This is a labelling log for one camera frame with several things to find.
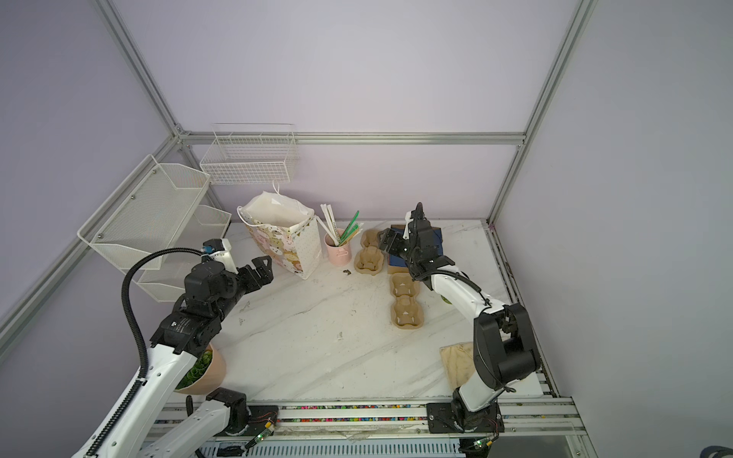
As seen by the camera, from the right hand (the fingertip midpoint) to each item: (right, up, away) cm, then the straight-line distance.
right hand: (384, 236), depth 87 cm
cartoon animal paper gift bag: (-29, +2, -3) cm, 30 cm away
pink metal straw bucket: (-16, -7, +14) cm, 23 cm away
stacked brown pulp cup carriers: (-5, -8, +17) cm, 20 cm away
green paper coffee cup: (+21, -21, +9) cm, 31 cm away
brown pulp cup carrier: (+8, -25, +6) cm, 27 cm away
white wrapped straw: (-19, +5, +14) cm, 25 cm away
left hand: (-34, -8, -15) cm, 38 cm away
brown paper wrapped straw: (-11, 0, +9) cm, 14 cm away
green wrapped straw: (-11, +3, +11) cm, 16 cm away
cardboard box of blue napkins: (+7, -10, +15) cm, 19 cm away
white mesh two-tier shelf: (-66, +8, -5) cm, 67 cm away
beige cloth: (+23, -38, -3) cm, 44 cm away
